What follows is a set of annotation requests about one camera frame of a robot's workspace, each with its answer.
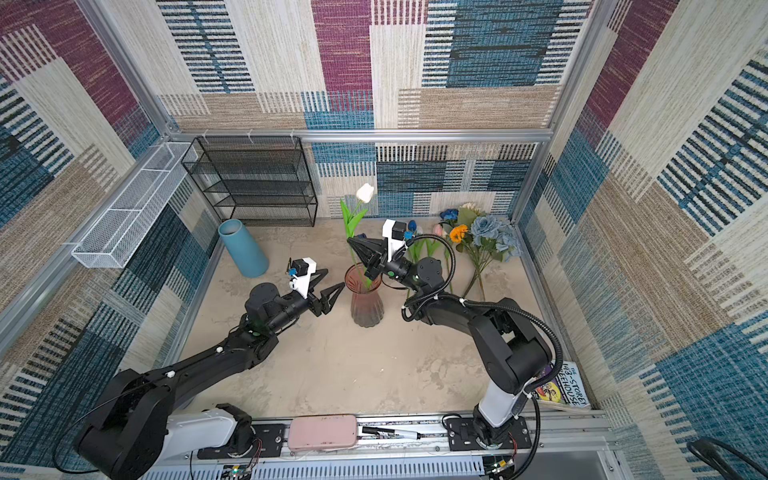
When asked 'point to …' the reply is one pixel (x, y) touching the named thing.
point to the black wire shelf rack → (261, 180)
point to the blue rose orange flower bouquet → (485, 237)
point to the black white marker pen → (391, 432)
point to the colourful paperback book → (567, 391)
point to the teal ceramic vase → (246, 251)
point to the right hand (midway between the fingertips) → (348, 241)
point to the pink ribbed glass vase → (366, 305)
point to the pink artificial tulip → (438, 230)
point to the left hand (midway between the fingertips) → (335, 274)
